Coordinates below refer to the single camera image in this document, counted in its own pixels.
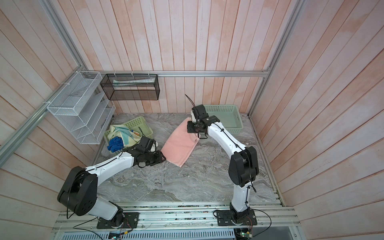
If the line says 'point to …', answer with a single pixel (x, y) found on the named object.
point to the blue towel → (116, 144)
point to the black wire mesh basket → (131, 86)
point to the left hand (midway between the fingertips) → (163, 162)
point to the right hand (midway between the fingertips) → (189, 127)
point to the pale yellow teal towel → (129, 137)
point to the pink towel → (180, 143)
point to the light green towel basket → (139, 126)
